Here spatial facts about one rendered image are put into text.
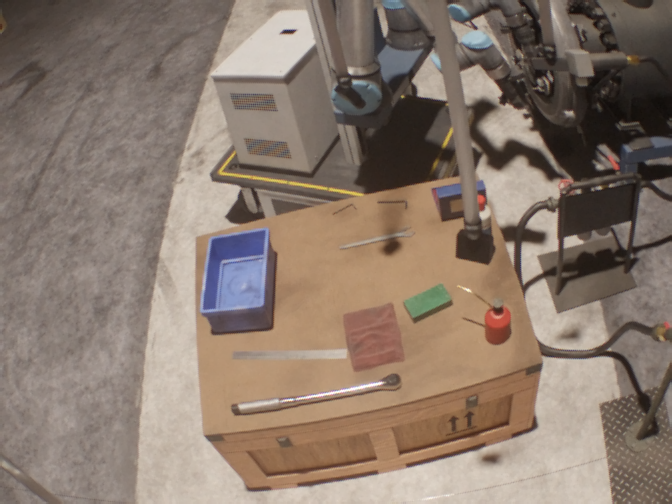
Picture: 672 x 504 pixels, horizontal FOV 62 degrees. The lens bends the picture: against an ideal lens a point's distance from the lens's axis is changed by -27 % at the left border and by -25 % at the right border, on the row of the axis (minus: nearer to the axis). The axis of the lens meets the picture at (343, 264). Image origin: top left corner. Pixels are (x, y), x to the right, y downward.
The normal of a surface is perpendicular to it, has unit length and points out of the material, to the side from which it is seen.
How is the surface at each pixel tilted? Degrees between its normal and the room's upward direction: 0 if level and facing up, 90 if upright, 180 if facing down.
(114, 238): 0
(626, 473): 0
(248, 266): 0
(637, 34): 50
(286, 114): 90
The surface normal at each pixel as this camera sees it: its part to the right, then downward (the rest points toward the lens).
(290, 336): -0.18, -0.65
